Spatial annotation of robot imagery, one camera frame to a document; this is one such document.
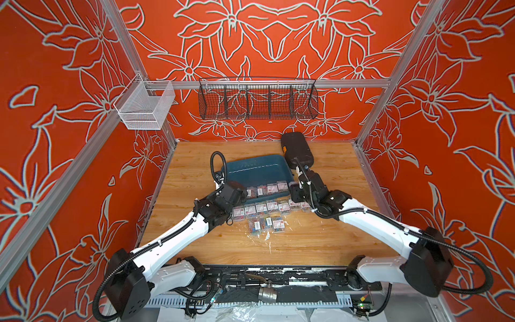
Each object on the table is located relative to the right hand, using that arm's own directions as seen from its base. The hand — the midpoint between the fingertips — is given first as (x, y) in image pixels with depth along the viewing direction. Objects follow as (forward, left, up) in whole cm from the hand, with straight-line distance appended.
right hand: (293, 185), depth 83 cm
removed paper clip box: (-7, +24, -12) cm, 28 cm away
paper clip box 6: (+4, +18, -12) cm, 22 cm away
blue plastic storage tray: (+19, +17, -15) cm, 30 cm away
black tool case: (+31, -6, -10) cm, 33 cm away
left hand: (-3, +26, 0) cm, 26 cm away
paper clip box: (-3, -2, -13) cm, 13 cm away
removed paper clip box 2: (-6, +19, -13) cm, 24 cm away
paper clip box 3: (+7, +3, -12) cm, 15 cm away
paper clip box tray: (-12, +11, -13) cm, 21 cm away
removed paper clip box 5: (-4, +3, -13) cm, 14 cm away
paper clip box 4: (+6, +9, -12) cm, 16 cm away
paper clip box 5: (+4, +13, -12) cm, 18 cm away
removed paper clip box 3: (-5, +13, -13) cm, 19 cm away
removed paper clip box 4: (-4, +9, -13) cm, 16 cm away
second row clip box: (-13, +16, -13) cm, 24 cm away
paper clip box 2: (-12, +6, -13) cm, 19 cm away
